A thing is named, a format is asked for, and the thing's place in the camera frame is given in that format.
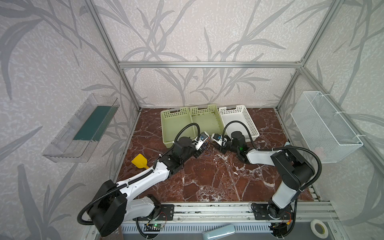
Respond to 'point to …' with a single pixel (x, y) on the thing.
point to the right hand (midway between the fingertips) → (214, 138)
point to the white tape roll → (324, 235)
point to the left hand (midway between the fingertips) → (203, 139)
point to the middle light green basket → (208, 120)
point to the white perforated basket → (238, 120)
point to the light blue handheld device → (219, 232)
